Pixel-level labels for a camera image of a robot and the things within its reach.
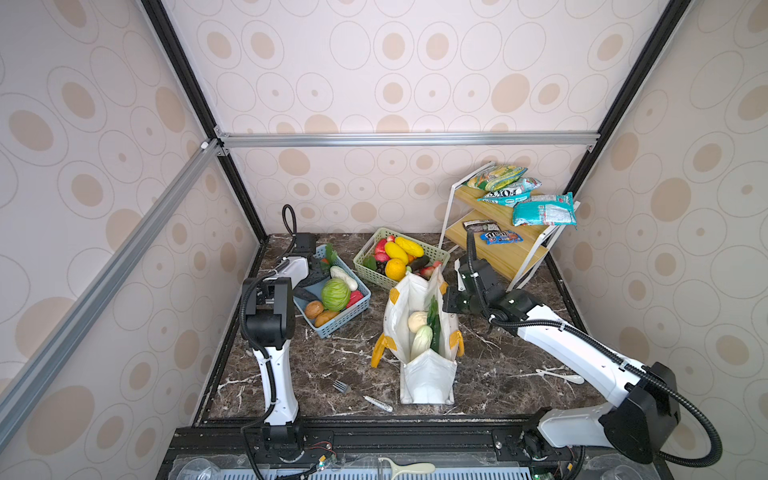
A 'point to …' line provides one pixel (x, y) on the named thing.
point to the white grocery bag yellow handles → (429, 380)
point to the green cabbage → (335, 295)
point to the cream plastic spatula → (414, 467)
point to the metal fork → (342, 387)
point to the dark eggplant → (418, 263)
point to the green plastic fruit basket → (374, 271)
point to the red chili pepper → (355, 296)
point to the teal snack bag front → (545, 210)
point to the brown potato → (313, 309)
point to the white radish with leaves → (423, 338)
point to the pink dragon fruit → (380, 254)
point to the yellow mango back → (409, 247)
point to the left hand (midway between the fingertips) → (313, 263)
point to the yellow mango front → (394, 251)
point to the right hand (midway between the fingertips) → (443, 295)
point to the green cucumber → (434, 322)
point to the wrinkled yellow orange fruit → (395, 269)
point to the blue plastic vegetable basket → (328, 330)
